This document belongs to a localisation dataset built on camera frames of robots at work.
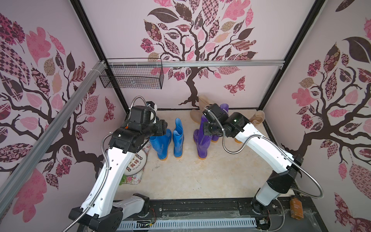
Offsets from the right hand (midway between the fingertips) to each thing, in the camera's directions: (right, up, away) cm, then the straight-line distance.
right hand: (205, 127), depth 74 cm
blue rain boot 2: (-14, -6, 0) cm, 16 cm away
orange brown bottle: (+45, -41, -4) cm, 61 cm away
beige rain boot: (+32, +5, +10) cm, 34 cm away
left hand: (-22, 0, -6) cm, 23 cm away
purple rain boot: (+14, +12, +14) cm, 23 cm away
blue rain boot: (-26, -10, +10) cm, 29 cm away
